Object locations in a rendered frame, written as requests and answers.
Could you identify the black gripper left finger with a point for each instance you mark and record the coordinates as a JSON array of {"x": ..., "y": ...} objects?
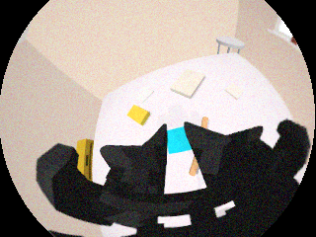
[{"x": 151, "y": 155}]

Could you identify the beige rectangular block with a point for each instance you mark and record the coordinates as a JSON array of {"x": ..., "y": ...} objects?
[{"x": 187, "y": 83}]

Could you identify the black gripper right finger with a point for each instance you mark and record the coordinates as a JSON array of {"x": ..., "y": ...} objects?
[{"x": 213, "y": 150}]

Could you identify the yellow rectangular block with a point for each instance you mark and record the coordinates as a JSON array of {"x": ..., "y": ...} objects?
[{"x": 138, "y": 114}]

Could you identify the orange flat bar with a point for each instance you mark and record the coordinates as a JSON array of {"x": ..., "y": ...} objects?
[{"x": 194, "y": 165}]

